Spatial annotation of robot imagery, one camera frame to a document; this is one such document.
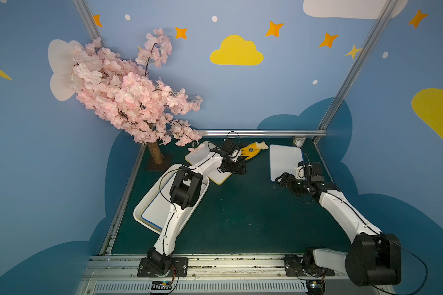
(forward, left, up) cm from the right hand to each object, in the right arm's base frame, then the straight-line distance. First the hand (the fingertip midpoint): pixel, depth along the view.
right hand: (285, 180), depth 87 cm
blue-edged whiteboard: (+24, -7, -13) cm, 28 cm away
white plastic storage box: (-6, +64, -6) cm, 65 cm away
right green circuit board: (-40, -10, -16) cm, 44 cm away
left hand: (+12, +21, -9) cm, 26 cm away
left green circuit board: (-44, +52, -14) cm, 70 cm away
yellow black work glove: (+30, +13, -11) cm, 34 cm away
